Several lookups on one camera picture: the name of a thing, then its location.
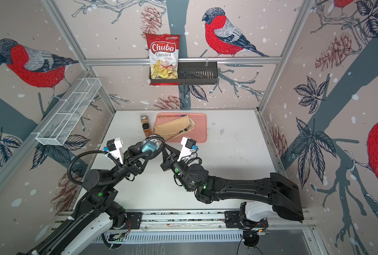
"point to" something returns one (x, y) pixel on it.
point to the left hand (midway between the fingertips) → (152, 148)
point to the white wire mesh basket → (70, 111)
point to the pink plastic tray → (199, 133)
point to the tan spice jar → (144, 118)
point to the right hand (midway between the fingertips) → (161, 145)
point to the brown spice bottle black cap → (146, 130)
